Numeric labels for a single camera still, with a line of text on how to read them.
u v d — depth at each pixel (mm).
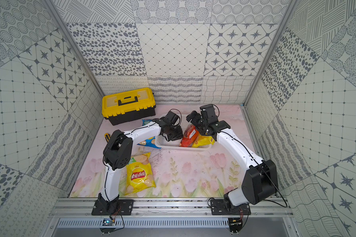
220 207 737
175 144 906
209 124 611
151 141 922
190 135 800
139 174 796
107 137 985
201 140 847
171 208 760
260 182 413
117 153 540
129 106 976
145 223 701
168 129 748
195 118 733
